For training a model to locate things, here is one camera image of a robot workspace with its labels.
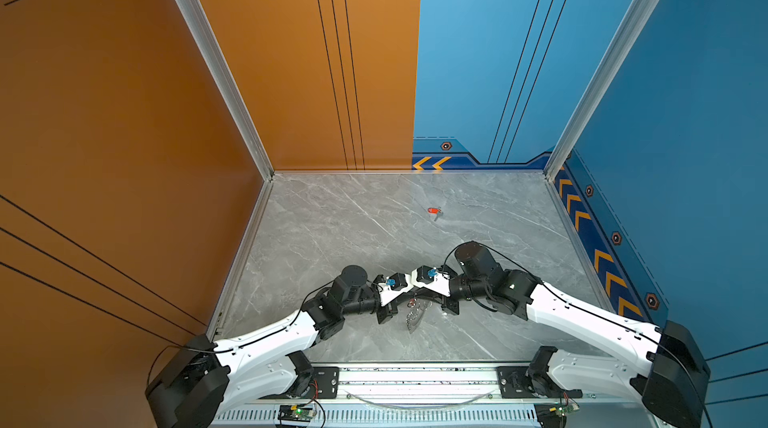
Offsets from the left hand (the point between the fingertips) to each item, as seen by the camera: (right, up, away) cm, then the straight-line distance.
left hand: (412, 291), depth 75 cm
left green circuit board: (-26, -27, -5) cm, 38 cm away
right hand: (+1, +1, -2) cm, 2 cm away
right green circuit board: (+36, -26, -6) cm, 45 cm away
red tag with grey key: (+10, +19, +33) cm, 40 cm away
